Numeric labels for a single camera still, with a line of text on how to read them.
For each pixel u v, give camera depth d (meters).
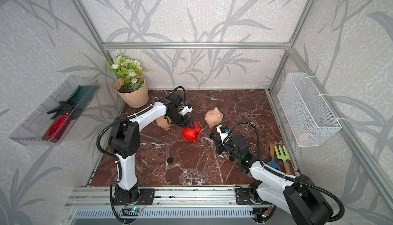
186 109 0.88
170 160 0.85
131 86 1.01
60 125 0.59
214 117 0.94
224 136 0.70
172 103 0.73
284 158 0.86
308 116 0.61
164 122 0.94
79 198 0.75
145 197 0.72
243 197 0.73
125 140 0.52
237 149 0.65
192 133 0.89
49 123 0.65
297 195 0.42
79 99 0.71
